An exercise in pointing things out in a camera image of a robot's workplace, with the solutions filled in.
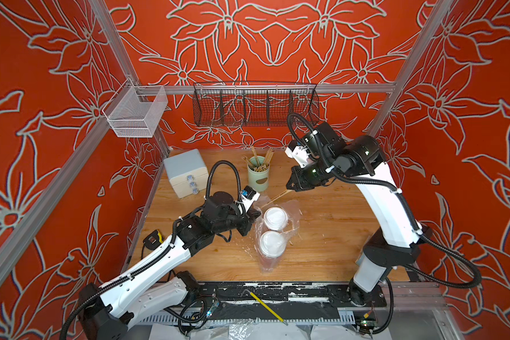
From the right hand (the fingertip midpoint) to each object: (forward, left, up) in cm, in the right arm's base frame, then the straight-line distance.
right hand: (285, 182), depth 62 cm
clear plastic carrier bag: (-13, +4, -16) cm, 21 cm away
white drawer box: (+18, +39, -18) cm, 46 cm away
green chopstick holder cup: (+21, +8, -22) cm, 32 cm away
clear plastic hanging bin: (+39, +65, -5) cm, 76 cm away
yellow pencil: (-27, +4, -36) cm, 45 cm away
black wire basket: (+52, +13, -6) cm, 54 cm away
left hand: (-2, +8, -13) cm, 15 cm away
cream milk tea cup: (-3, +2, -17) cm, 18 cm away
